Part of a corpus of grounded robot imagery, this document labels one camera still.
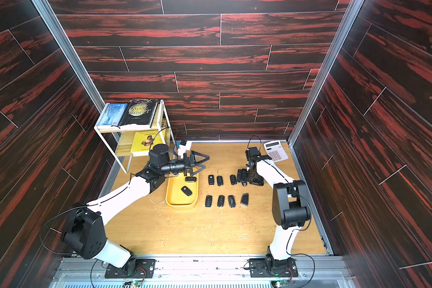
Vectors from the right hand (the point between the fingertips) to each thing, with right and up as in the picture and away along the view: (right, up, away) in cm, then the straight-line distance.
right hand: (251, 180), depth 96 cm
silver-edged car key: (-11, -11, -4) cm, 16 cm away
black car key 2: (-17, -1, +4) cm, 17 cm away
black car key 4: (-23, -11, -3) cm, 25 cm away
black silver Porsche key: (-34, 0, +5) cm, 34 cm away
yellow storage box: (-41, -10, -1) cm, 42 cm away
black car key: (-22, 0, +6) cm, 22 cm away
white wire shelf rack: (-84, +25, +23) cm, 91 cm away
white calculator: (+20, +17, +18) cm, 32 cm away
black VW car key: (-36, -5, 0) cm, 36 cm away
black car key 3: (-9, 0, +5) cm, 11 cm away
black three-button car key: (-17, -10, -3) cm, 20 cm away
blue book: (-70, +33, -10) cm, 78 cm away
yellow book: (-58, +22, 0) cm, 62 cm away
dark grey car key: (-4, -10, -2) cm, 11 cm away
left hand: (-23, +10, -24) cm, 34 cm away
